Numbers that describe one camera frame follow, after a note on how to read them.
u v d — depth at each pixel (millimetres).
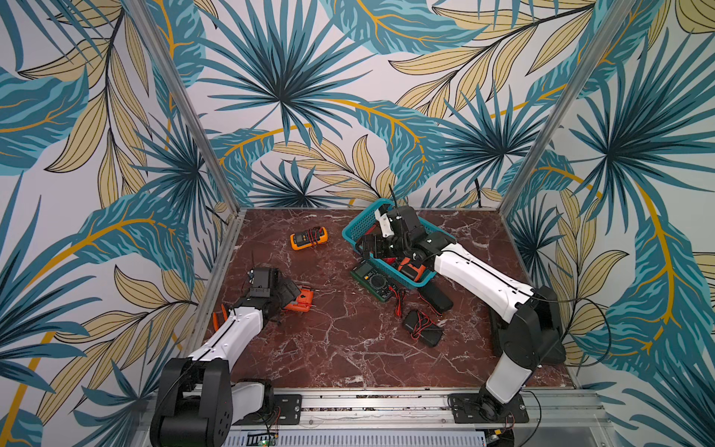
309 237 1040
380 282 954
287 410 740
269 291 675
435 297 906
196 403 413
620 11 681
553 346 480
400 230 629
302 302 899
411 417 733
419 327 837
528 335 443
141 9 671
